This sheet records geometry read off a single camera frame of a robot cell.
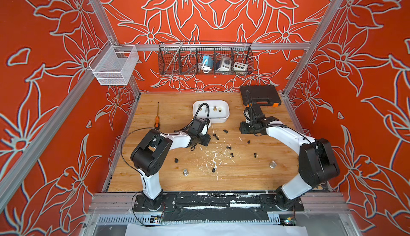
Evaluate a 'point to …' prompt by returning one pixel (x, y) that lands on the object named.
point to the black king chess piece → (214, 134)
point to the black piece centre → (230, 147)
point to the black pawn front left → (176, 160)
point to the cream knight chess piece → (220, 110)
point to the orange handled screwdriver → (157, 125)
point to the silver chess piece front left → (185, 172)
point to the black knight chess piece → (226, 131)
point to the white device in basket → (226, 64)
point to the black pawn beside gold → (249, 141)
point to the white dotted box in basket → (241, 67)
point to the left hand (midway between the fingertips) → (209, 137)
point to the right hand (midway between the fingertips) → (240, 127)
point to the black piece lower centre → (231, 154)
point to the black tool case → (258, 95)
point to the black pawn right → (255, 156)
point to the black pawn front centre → (213, 170)
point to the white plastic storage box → (217, 111)
